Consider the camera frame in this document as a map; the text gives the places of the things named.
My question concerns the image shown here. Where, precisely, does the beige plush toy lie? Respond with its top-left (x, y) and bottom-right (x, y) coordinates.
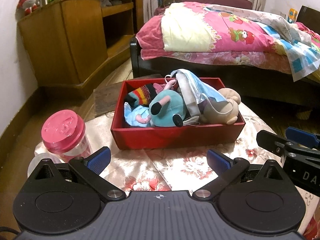
top-left (200, 88), bottom-right (241, 125)

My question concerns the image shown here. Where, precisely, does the light blue cloth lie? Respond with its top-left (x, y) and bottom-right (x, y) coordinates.
top-left (124, 102), bottom-right (154, 127)

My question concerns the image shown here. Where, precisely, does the teal plush toy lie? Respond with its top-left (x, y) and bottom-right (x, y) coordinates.
top-left (149, 89), bottom-right (187, 127)

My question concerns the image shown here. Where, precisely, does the grey cloth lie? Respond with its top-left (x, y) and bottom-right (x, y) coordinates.
top-left (165, 69), bottom-right (228, 116)

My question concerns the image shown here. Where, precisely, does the striped colourful sock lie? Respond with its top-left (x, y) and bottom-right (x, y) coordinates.
top-left (124, 83), bottom-right (157, 108)

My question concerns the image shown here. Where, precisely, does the floral table cloth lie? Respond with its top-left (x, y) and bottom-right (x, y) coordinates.
top-left (34, 102), bottom-right (320, 240)

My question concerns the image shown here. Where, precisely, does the pink lid plastic jar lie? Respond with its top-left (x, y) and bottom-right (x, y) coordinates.
top-left (41, 109), bottom-right (92, 162)

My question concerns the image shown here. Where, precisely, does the red cardboard box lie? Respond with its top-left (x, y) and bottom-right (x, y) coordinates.
top-left (111, 78), bottom-right (245, 150)

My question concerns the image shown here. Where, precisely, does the wooden board on floor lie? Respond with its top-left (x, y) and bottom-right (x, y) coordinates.
top-left (93, 74), bottom-right (163, 118)

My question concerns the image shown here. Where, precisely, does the blue checked white blanket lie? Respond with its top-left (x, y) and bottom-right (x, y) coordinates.
top-left (204, 4), bottom-right (319, 82)

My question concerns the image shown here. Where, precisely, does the yellow toy on bed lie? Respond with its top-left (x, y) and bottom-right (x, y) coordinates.
top-left (287, 8), bottom-right (298, 23)

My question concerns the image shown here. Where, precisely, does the wooden cabinet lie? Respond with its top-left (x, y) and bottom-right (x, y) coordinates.
top-left (17, 0), bottom-right (144, 99)

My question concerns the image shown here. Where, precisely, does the pink patchwork quilt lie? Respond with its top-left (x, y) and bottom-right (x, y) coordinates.
top-left (135, 0), bottom-right (320, 75)

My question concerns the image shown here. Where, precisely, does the red white plush doll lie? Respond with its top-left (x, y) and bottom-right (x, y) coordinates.
top-left (17, 0), bottom-right (37, 16)

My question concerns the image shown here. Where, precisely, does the dark bed frame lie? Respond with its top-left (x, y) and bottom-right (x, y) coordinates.
top-left (130, 0), bottom-right (319, 105)

